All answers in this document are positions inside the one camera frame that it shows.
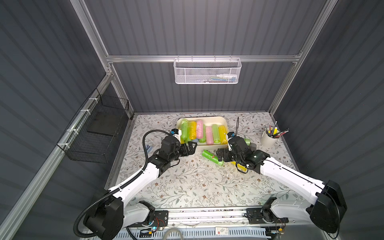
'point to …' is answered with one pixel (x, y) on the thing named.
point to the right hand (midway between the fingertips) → (225, 151)
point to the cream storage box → (189, 118)
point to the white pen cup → (269, 137)
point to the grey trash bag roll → (253, 146)
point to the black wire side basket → (89, 136)
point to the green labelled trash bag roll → (212, 157)
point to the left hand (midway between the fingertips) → (192, 146)
